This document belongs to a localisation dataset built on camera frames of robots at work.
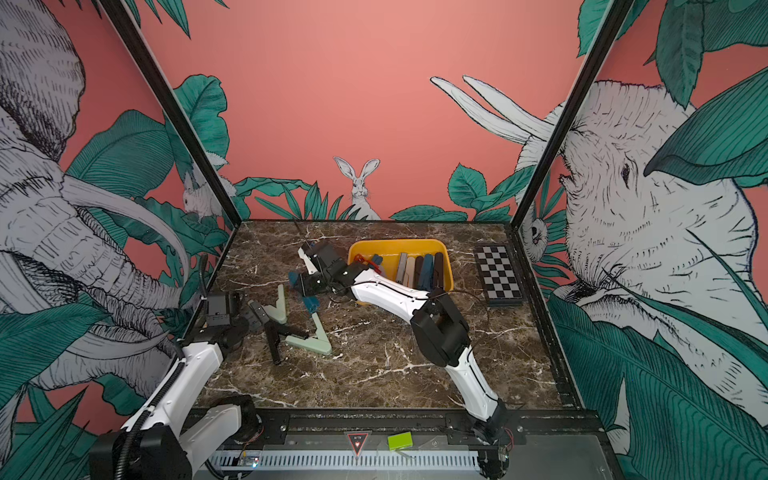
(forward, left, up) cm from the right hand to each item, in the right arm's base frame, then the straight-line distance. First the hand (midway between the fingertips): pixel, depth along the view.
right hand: (295, 282), depth 84 cm
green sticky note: (-36, -30, -14) cm, 49 cm away
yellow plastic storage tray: (+26, -26, -16) cm, 40 cm away
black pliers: (-8, +9, -16) cm, 19 cm away
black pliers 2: (+13, -36, -13) cm, 41 cm away
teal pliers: (+1, 0, +1) cm, 2 cm away
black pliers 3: (+13, -43, -12) cm, 46 cm away
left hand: (-6, +13, -8) cm, 17 cm away
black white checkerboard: (+12, -65, -14) cm, 67 cm away
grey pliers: (+16, -31, -14) cm, 37 cm away
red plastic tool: (+19, -15, -13) cm, 28 cm away
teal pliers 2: (+10, -39, -12) cm, 42 cm away
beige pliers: (+14, -33, -14) cm, 39 cm away
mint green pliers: (-12, -6, -15) cm, 20 cm away
